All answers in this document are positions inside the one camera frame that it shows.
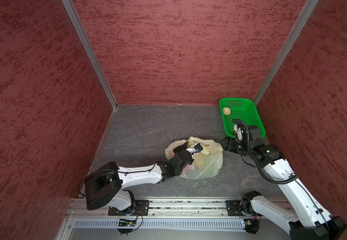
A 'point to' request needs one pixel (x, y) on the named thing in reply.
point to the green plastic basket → (242, 109)
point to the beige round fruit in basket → (226, 111)
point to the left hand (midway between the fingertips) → (187, 145)
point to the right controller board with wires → (252, 226)
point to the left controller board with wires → (126, 226)
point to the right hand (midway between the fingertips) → (225, 146)
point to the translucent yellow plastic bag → (207, 162)
